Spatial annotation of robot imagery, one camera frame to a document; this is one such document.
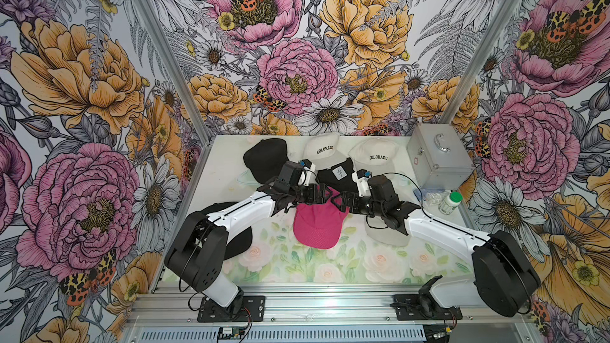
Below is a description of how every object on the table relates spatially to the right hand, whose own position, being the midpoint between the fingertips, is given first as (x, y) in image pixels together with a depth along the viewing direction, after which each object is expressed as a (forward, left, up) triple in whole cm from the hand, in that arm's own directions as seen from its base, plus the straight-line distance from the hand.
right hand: (340, 206), depth 85 cm
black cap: (+30, +30, -8) cm, 43 cm away
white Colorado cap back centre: (+31, +4, -4) cm, 32 cm away
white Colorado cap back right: (+28, -20, -7) cm, 35 cm away
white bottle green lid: (+2, -42, -5) cm, 42 cm away
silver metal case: (+19, -41, +2) cm, 46 cm away
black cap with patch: (+18, -3, -8) cm, 20 cm away
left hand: (+3, +7, 0) cm, 8 cm away
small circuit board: (-34, +35, -13) cm, 51 cm away
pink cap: (-4, +8, -7) cm, 11 cm away
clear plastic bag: (+8, -38, -9) cm, 40 cm away
